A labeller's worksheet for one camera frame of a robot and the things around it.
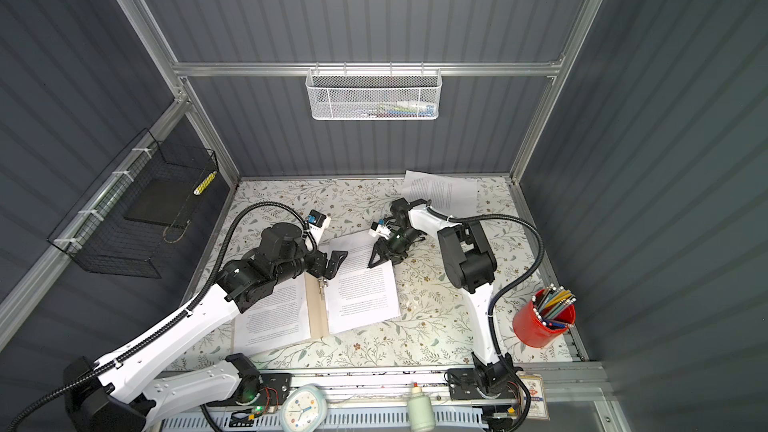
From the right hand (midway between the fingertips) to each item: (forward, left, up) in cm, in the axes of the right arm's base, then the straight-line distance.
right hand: (379, 268), depth 92 cm
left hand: (-4, +11, +19) cm, 22 cm away
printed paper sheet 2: (-8, +6, -1) cm, 10 cm away
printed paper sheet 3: (+33, -28, -4) cm, 43 cm away
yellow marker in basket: (+13, +48, +26) cm, 56 cm away
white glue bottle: (-37, -10, +4) cm, 39 cm away
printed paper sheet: (-15, +29, -3) cm, 32 cm away
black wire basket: (+2, +58, +29) cm, 65 cm away
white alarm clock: (-37, +17, +1) cm, 40 cm away
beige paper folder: (-11, +18, -2) cm, 21 cm away
